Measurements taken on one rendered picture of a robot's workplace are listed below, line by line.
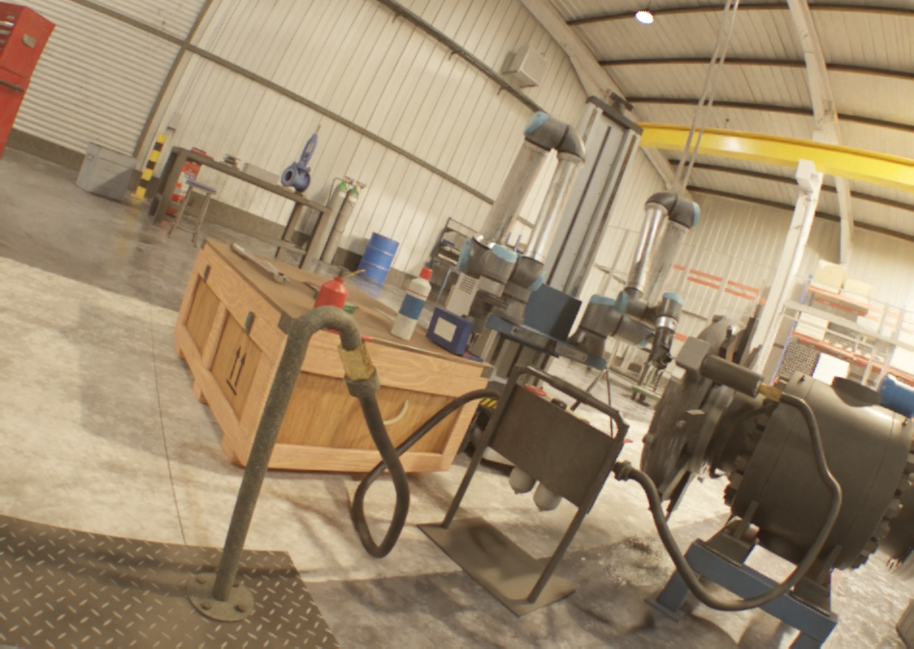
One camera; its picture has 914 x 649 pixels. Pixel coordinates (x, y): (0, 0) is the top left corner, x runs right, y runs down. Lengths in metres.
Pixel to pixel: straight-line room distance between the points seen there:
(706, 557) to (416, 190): 9.53
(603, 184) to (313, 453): 1.83
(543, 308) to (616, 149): 0.89
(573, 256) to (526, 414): 1.23
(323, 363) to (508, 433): 0.54
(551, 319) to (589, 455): 1.17
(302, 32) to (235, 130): 2.17
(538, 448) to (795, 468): 0.85
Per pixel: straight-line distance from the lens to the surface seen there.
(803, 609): 1.67
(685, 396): 1.67
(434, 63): 10.68
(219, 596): 0.99
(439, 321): 1.67
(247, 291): 1.51
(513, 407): 1.39
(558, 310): 2.34
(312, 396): 1.36
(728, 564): 1.65
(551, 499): 1.35
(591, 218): 2.48
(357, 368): 0.80
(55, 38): 9.34
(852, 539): 1.77
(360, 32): 10.03
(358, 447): 1.54
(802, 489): 1.71
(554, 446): 1.31
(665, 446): 1.70
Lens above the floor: 0.71
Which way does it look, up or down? 3 degrees down
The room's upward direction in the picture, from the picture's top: 23 degrees clockwise
